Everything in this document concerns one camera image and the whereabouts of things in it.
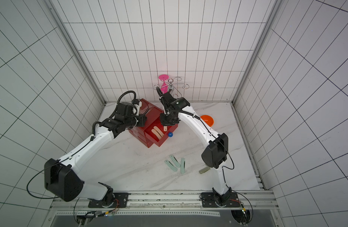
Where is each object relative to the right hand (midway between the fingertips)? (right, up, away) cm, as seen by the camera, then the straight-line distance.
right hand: (165, 120), depth 83 cm
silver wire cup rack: (+4, +20, +7) cm, 22 cm away
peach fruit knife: (-5, -8, -1) cm, 10 cm away
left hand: (-12, -1, -1) cm, 12 cm away
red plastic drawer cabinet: (-7, +4, -1) cm, 8 cm away
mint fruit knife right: (+11, -28, +2) cm, 30 cm away
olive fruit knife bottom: (+22, -31, 0) cm, 38 cm away
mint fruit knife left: (+4, -29, +2) cm, 29 cm away
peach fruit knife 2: (-2, -8, -2) cm, 8 cm away
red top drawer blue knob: (-6, -9, -7) cm, 13 cm away
